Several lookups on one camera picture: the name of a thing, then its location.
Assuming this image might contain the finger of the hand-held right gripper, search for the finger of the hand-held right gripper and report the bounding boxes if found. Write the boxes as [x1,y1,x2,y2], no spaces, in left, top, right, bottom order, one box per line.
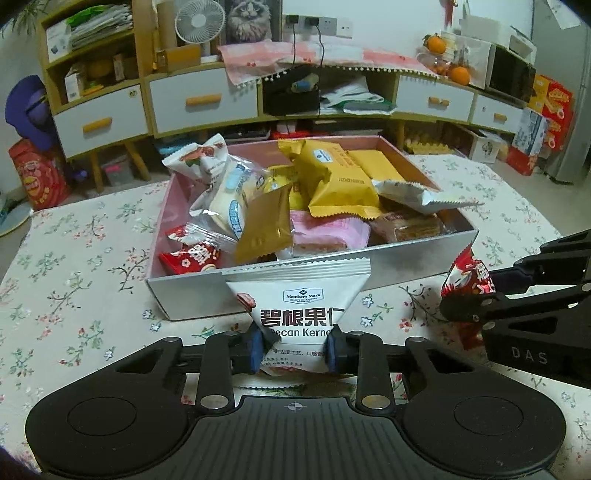
[440,284,591,330]
[489,233,591,289]

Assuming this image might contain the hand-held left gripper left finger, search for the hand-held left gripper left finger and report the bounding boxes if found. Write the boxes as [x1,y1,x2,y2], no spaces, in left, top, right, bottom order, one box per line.
[111,325,273,414]

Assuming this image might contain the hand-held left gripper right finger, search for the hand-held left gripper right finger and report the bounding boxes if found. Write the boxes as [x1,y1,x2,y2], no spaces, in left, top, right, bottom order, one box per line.
[322,325,478,414]

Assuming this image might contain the red snack packet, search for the red snack packet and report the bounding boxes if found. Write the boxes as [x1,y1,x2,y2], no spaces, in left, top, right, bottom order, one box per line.
[440,246,498,352]
[158,223,228,277]

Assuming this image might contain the white triangular nut packet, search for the white triangular nut packet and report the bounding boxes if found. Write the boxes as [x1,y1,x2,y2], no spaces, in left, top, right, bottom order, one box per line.
[222,257,372,376]

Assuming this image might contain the pink cardboard box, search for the pink cardboard box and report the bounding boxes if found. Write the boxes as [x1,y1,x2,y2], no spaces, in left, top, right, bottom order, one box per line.
[147,135,478,321]

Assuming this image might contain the pink snack packet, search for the pink snack packet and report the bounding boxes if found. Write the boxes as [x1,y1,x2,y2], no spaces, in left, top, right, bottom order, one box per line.
[287,209,371,258]

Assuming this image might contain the gold bar packet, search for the gold bar packet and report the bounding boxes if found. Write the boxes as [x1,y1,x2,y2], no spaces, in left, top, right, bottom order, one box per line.
[233,184,295,265]

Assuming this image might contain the brown pink cake packet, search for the brown pink cake packet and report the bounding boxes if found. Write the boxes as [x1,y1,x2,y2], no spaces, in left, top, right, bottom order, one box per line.
[368,211,450,244]

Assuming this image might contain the clear cream cake packet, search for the clear cream cake packet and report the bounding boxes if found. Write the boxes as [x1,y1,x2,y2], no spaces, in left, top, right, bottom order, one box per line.
[188,154,274,241]

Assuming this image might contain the yellow packet with logo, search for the yellow packet with logo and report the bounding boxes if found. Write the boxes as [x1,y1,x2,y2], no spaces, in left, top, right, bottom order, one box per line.
[277,140,385,219]

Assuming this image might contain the plain orange-yellow packet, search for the plain orange-yellow packet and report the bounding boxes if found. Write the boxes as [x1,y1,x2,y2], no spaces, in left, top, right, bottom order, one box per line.
[347,149,408,184]

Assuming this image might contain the white printed carton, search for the white printed carton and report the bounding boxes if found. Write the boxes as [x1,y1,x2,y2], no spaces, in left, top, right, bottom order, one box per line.
[471,129,509,162]

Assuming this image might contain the red snack boxes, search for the red snack boxes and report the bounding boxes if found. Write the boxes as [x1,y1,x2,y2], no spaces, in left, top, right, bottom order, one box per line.
[526,76,573,151]

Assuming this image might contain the floral tablecloth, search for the floral tablecloth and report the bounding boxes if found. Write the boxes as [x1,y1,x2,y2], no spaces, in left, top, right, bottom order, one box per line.
[0,154,591,480]

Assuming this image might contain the black microwave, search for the black microwave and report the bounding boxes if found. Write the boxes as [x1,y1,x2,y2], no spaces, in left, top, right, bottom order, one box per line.
[488,44,539,102]

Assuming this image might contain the folded clothes pile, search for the folded clothes pile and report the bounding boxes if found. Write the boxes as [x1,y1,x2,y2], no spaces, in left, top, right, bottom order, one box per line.
[318,76,398,116]

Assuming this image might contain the red cylinder snack bag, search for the red cylinder snack bag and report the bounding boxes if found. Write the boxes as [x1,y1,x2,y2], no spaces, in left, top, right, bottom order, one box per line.
[8,138,70,210]

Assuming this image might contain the wooden cabinet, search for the wooden cabinet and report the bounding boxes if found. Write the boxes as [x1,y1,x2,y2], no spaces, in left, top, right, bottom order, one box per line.
[39,0,529,195]

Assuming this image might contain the pink fringed cloth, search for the pink fringed cloth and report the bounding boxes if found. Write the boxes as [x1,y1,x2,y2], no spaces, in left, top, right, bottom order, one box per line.
[217,39,439,86]

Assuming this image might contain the yellow cardboard box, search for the yellow cardboard box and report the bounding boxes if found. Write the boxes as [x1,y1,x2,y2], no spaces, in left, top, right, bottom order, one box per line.
[165,44,201,72]

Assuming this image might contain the small white carton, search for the small white carton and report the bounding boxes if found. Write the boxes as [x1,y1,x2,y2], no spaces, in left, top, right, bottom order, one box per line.
[64,69,84,102]

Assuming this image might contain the purple plush toy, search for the purple plush toy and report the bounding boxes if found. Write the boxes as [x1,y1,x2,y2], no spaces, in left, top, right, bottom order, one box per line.
[6,76,61,153]

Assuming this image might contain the framed cat picture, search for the framed cat picture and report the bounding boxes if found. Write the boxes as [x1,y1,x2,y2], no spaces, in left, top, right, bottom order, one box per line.
[225,0,282,44]

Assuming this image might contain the white desk fan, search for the white desk fan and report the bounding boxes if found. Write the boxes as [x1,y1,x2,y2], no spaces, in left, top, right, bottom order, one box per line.
[174,0,227,58]

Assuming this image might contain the stack of papers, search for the stack of papers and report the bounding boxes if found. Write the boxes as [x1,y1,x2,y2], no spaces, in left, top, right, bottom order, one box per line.
[69,4,134,49]

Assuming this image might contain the white drawer yellow handle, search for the white drawer yellow handle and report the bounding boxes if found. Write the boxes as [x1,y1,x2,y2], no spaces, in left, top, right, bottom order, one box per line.
[471,95,527,134]
[53,84,148,158]
[148,76,259,137]
[396,76,475,123]

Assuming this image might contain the wall socket with plugs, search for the wall socket with plugs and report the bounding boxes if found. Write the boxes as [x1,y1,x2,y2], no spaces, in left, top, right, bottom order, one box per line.
[284,14,321,33]

